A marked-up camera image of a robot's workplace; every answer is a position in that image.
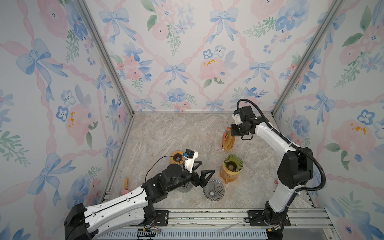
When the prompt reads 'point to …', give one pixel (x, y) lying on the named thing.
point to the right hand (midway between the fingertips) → (232, 130)
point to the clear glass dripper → (214, 190)
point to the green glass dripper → (233, 162)
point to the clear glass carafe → (185, 188)
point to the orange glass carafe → (228, 175)
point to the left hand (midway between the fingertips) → (208, 167)
